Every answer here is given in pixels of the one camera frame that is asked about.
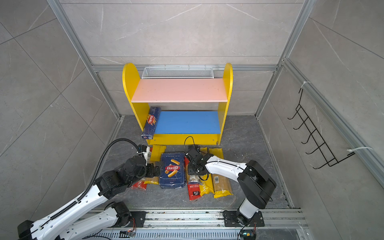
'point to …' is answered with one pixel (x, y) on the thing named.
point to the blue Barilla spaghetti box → (153, 115)
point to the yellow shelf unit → (191, 110)
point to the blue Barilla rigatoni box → (172, 174)
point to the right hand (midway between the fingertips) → (191, 169)
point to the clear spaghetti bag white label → (194, 179)
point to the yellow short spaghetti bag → (207, 186)
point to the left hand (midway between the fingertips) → (156, 160)
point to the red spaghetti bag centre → (193, 189)
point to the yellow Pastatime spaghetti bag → (205, 150)
